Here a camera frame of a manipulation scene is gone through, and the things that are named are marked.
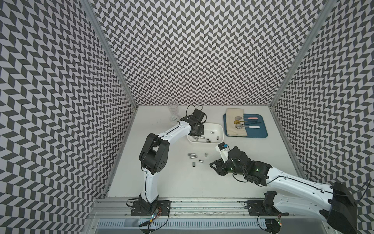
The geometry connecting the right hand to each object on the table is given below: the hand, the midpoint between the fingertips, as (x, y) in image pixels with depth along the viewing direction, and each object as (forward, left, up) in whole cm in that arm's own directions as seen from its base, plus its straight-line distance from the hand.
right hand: (213, 166), depth 75 cm
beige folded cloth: (+32, -17, -12) cm, 38 cm away
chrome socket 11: (+12, +3, -10) cm, 16 cm away
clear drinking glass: (+52, +27, -8) cm, 59 cm away
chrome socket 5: (+21, +1, -10) cm, 23 cm away
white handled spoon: (+34, -24, -11) cm, 44 cm away
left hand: (+25, +7, -4) cm, 26 cm away
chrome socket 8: (+10, +11, -9) cm, 17 cm away
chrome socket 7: (+12, +12, -10) cm, 20 cm away
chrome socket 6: (+24, -6, -11) cm, 27 cm away
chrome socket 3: (+24, +4, -10) cm, 27 cm away
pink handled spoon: (+42, -25, -11) cm, 50 cm away
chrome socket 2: (+23, +8, -11) cm, 27 cm away
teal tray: (+35, -35, -11) cm, 51 cm away
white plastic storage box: (+31, -6, -8) cm, 33 cm away
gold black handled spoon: (+38, -23, -11) cm, 46 cm away
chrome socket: (+26, +10, -11) cm, 30 cm away
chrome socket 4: (+29, -3, -11) cm, 31 cm away
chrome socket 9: (+8, +6, -11) cm, 15 cm away
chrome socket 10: (+6, +10, -12) cm, 17 cm away
